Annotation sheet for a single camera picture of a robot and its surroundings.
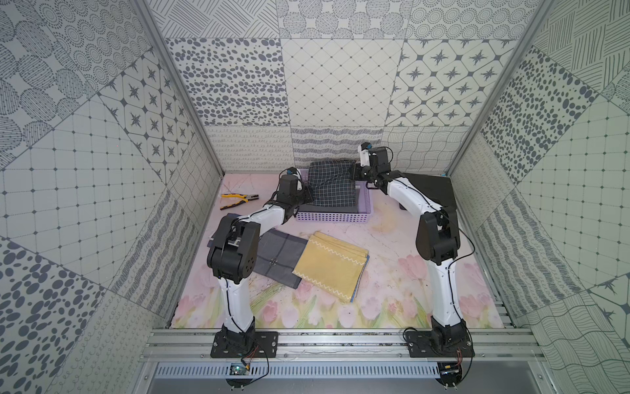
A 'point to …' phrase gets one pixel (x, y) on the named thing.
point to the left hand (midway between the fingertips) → (312, 185)
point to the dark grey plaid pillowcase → (277, 255)
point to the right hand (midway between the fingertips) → (352, 170)
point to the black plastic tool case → (437, 189)
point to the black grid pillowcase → (331, 183)
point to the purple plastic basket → (362, 215)
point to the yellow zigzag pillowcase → (333, 264)
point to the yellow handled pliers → (245, 199)
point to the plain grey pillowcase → (306, 208)
